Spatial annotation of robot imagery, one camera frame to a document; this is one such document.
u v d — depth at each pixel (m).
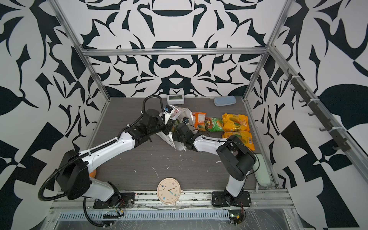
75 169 0.42
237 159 0.47
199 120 1.04
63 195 0.45
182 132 0.71
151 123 0.63
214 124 1.02
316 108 0.55
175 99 1.13
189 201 0.76
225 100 1.17
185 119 0.84
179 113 0.76
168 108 0.69
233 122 0.99
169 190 0.75
